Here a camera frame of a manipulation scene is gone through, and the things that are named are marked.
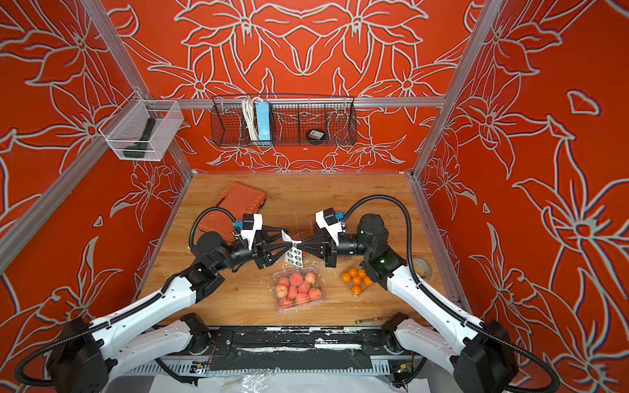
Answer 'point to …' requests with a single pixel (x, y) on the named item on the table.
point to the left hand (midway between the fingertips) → (288, 237)
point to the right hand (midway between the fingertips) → (299, 245)
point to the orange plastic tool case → (239, 200)
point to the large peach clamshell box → (298, 288)
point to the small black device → (315, 134)
